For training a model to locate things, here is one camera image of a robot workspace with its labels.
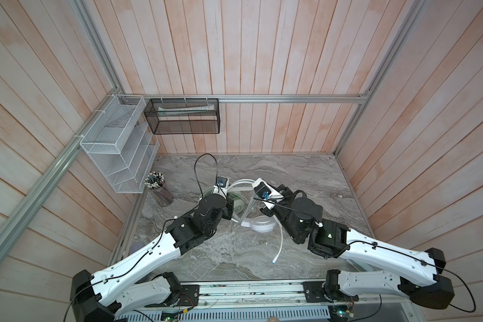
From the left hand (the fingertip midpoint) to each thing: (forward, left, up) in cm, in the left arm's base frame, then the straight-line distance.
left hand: (229, 199), depth 73 cm
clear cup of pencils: (+13, +33, -7) cm, 36 cm away
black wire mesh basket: (+52, +26, 0) cm, 59 cm away
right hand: (-2, -12, +14) cm, 18 cm away
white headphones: (-10, -11, 0) cm, 14 cm away
